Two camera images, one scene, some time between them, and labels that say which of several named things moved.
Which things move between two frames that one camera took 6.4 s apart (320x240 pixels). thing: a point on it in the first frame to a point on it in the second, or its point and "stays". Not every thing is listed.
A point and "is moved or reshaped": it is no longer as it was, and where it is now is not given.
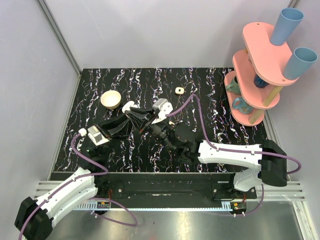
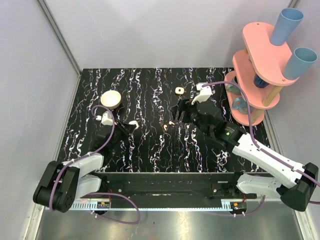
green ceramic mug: [234, 86] stays
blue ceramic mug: [239, 103] stays
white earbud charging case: [126, 107] is moved or reshaped
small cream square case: [179, 90] stays
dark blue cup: [259, 82] stays
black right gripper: [140, 120] to [184, 105]
